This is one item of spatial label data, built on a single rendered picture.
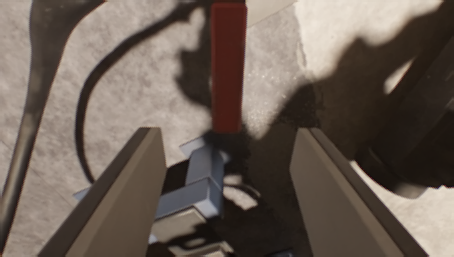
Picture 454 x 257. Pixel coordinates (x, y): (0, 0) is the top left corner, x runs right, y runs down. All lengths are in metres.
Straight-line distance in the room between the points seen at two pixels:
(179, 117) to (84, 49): 0.30
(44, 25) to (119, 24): 0.46
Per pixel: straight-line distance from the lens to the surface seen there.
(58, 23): 0.22
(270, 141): 0.77
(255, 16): 0.62
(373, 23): 0.73
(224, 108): 0.15
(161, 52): 0.66
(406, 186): 0.77
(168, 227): 0.64
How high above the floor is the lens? 0.62
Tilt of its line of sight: 59 degrees down
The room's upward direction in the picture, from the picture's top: 179 degrees clockwise
